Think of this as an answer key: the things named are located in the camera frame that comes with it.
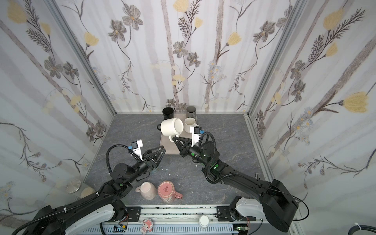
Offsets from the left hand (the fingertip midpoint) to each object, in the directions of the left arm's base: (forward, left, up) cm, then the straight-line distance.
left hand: (161, 147), depth 66 cm
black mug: (+31, +9, -26) cm, 42 cm away
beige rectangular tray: (+2, -3, -3) cm, 5 cm away
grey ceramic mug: (+41, -16, -20) cm, 48 cm away
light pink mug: (-13, +8, -21) cm, 26 cm away
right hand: (+3, -5, +4) cm, 7 cm away
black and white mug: (+42, +1, -21) cm, 47 cm away
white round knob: (-28, -19, -18) cm, 38 cm away
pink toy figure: (-28, +7, -26) cm, 39 cm away
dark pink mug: (-15, -2, -19) cm, 24 cm away
